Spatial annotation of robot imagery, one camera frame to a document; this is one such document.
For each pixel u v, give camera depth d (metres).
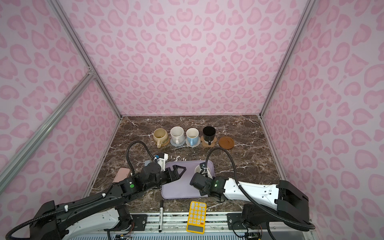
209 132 0.96
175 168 0.68
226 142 1.03
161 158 0.70
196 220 0.73
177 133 1.03
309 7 0.69
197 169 0.84
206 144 1.01
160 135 1.03
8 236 0.38
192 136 0.96
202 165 0.72
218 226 0.72
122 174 0.88
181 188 0.84
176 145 0.98
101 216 0.57
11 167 0.51
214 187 0.56
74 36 0.78
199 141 1.03
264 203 0.45
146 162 0.95
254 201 0.44
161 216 0.75
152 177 0.58
